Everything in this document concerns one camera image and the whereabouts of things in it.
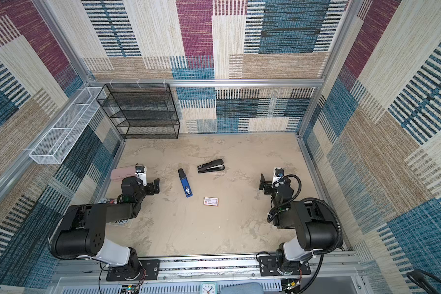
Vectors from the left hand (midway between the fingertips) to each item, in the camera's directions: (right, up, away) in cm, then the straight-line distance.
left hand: (149, 176), depth 94 cm
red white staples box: (+32, -12, -3) cm, 35 cm away
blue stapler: (+18, -4, +3) cm, 18 cm away
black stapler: (+33, +5, +8) cm, 34 cm away
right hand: (+62, +1, -3) cm, 62 cm away
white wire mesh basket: (-26, +14, -24) cm, 38 cm away
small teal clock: (+32, -38, -26) cm, 56 cm away
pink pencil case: (-18, +1, +7) cm, 19 cm away
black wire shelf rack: (-11, +37, +17) cm, 42 cm away
